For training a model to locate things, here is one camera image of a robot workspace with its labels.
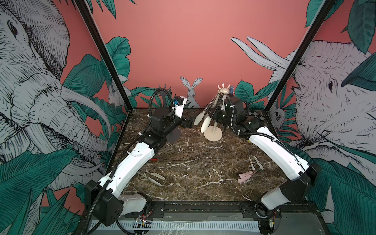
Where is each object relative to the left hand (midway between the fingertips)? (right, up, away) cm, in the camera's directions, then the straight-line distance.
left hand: (190, 106), depth 69 cm
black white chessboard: (+50, 0, +47) cm, 68 cm away
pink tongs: (+31, -38, +13) cm, 51 cm away
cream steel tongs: (+8, -7, +3) cm, 11 cm away
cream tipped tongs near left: (-27, -37, +15) cm, 49 cm away
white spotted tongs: (+43, -36, +19) cm, 59 cm away
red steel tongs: (-24, -32, +24) cm, 47 cm away
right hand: (+8, 0, +4) cm, 9 cm away
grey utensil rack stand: (-13, -17, +35) cm, 41 cm away
